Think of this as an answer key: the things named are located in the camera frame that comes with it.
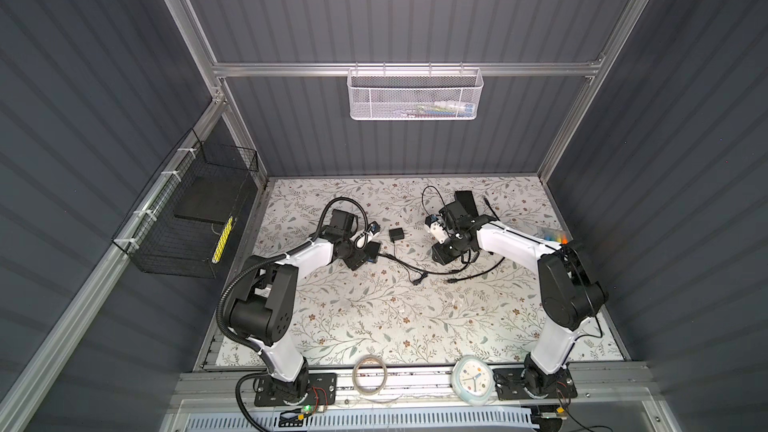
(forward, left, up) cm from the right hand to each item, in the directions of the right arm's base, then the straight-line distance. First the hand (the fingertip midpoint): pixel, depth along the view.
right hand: (441, 256), depth 93 cm
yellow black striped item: (-10, +55, +25) cm, 61 cm away
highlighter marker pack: (+10, -41, -5) cm, 42 cm away
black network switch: (+4, +22, -3) cm, 23 cm away
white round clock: (-34, -5, -1) cm, 34 cm away
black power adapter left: (+9, +14, -1) cm, 17 cm away
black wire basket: (-5, +66, +26) cm, 71 cm away
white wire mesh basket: (+67, +6, +17) cm, 69 cm away
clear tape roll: (-33, +25, -6) cm, 42 cm away
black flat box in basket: (+4, +63, +25) cm, 68 cm away
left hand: (+3, +27, 0) cm, 28 cm away
